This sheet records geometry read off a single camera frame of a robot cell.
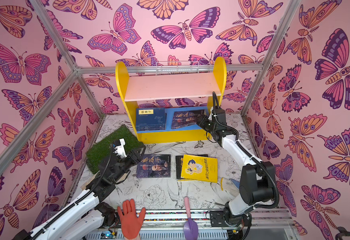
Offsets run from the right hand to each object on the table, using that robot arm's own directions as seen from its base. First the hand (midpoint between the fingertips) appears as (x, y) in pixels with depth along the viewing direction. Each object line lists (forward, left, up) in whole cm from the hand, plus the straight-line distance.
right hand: (198, 116), depth 86 cm
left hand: (-20, +28, 0) cm, 35 cm away
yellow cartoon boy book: (-22, -1, -21) cm, 30 cm away
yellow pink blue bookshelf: (+30, +22, -20) cm, 42 cm away
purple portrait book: (-19, +27, -23) cm, 40 cm away
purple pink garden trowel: (-51, +6, -22) cm, 56 cm away
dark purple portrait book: (+5, +8, -7) cm, 12 cm away
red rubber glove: (-49, +35, -25) cm, 65 cm away
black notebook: (-19, +11, -21) cm, 30 cm away
